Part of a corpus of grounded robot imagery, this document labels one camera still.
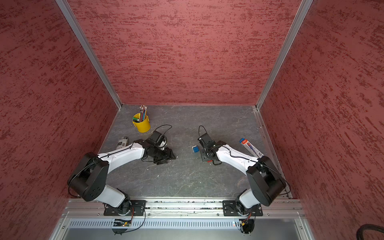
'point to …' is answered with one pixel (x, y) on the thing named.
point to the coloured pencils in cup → (143, 112)
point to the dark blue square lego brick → (195, 148)
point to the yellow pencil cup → (143, 126)
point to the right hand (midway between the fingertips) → (207, 157)
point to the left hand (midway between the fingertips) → (171, 162)
